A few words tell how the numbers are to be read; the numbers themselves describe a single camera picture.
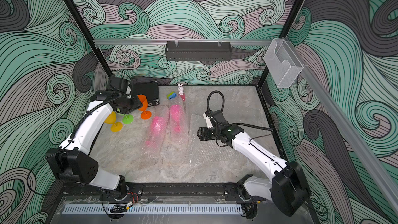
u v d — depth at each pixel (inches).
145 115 40.4
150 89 46.7
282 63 30.6
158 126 35.4
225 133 22.2
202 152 33.9
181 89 43.3
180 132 33.9
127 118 39.5
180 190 29.8
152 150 31.8
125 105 26.1
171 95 43.5
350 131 20.2
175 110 37.5
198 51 37.6
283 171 16.3
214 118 24.1
